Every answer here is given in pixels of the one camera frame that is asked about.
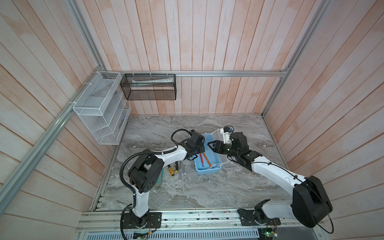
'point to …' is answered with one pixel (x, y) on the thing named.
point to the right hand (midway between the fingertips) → (209, 144)
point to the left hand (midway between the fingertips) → (202, 149)
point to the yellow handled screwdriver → (171, 170)
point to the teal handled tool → (160, 179)
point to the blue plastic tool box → (217, 161)
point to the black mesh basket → (149, 86)
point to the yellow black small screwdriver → (176, 167)
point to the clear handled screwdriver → (180, 166)
